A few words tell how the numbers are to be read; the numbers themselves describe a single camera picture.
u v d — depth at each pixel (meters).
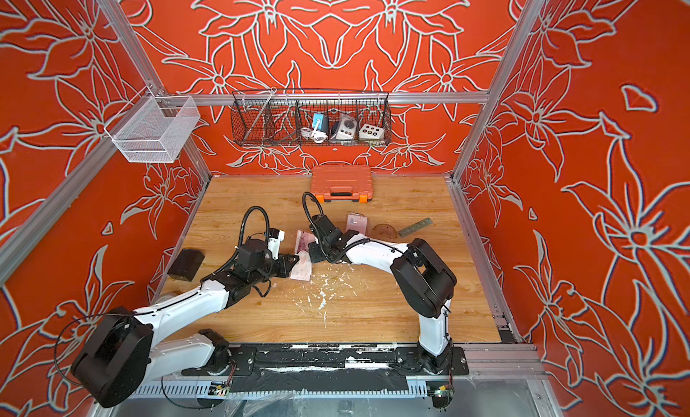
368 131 0.95
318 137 0.86
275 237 0.77
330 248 0.69
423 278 0.50
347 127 0.90
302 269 0.85
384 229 1.01
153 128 0.90
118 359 0.41
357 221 1.04
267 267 0.72
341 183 1.11
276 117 1.00
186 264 0.90
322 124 0.85
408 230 1.01
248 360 0.73
